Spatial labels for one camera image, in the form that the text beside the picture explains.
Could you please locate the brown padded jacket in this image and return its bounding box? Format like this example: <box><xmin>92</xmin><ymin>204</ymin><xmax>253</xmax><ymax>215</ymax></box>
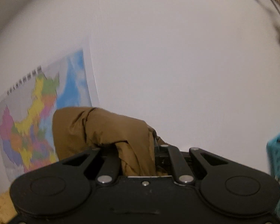
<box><xmin>52</xmin><ymin>107</ymin><xmax>168</xmax><ymax>176</ymax></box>

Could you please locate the colourful wall map poster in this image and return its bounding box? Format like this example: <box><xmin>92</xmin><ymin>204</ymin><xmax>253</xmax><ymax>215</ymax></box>
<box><xmin>0</xmin><ymin>49</ymin><xmax>91</xmax><ymax>181</ymax></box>

